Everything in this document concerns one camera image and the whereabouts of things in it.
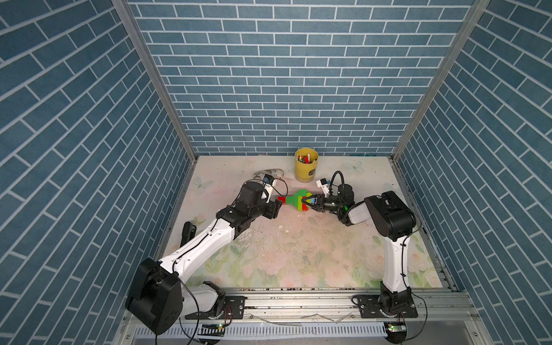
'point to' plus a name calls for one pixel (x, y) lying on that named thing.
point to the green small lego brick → (292, 200)
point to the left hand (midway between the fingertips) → (280, 200)
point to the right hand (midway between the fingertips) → (305, 203)
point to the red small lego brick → (282, 198)
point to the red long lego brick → (304, 207)
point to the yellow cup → (306, 164)
